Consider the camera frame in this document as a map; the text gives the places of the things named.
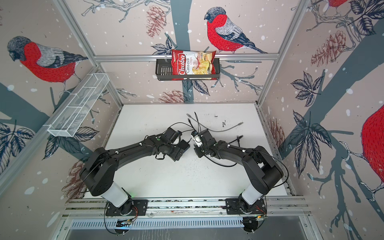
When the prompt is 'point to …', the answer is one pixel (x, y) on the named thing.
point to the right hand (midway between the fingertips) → (195, 150)
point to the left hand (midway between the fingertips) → (176, 151)
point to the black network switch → (184, 145)
